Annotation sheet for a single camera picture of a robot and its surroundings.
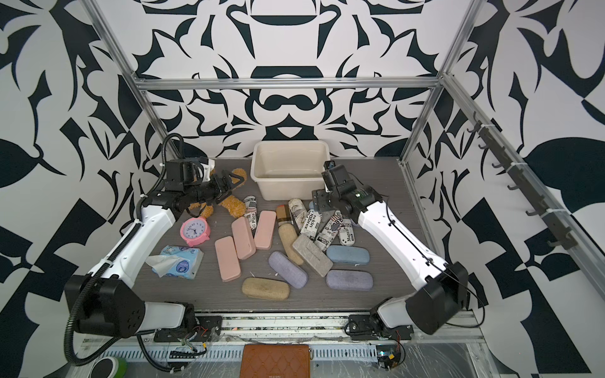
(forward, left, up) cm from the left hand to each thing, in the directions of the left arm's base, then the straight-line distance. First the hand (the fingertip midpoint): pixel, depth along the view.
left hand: (235, 181), depth 79 cm
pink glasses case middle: (-9, +1, -23) cm, 25 cm away
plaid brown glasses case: (+1, -14, -22) cm, 26 cm away
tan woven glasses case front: (-28, -9, -23) cm, 37 cm away
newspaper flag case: (-11, -31, -20) cm, 39 cm away
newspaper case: (-9, -39, -22) cm, 45 cm away
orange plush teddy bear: (+3, +5, -19) cm, 20 cm away
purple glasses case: (-24, -18, -21) cm, 36 cm away
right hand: (-4, -30, -3) cm, 30 cm away
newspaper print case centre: (-6, -25, -19) cm, 32 cm away
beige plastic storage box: (+27, -17, -24) cm, 40 cm away
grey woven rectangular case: (-18, -26, -20) cm, 38 cm away
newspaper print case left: (+1, -1, -21) cm, 21 cm away
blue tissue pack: (-19, +21, -18) cm, 34 cm away
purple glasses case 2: (-26, -36, -22) cm, 50 cm away
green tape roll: (-48, +31, -26) cm, 63 cm away
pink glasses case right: (-6, -7, -23) cm, 25 cm away
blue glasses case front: (-17, -38, -23) cm, 48 cm away
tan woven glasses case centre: (-10, -16, -20) cm, 28 cm away
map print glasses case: (+2, -21, -22) cm, 30 cm away
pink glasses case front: (-16, +6, -26) cm, 31 cm away
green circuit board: (-48, -46, -26) cm, 71 cm away
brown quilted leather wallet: (-48, -13, -23) cm, 54 cm away
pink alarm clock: (-6, +20, -23) cm, 30 cm away
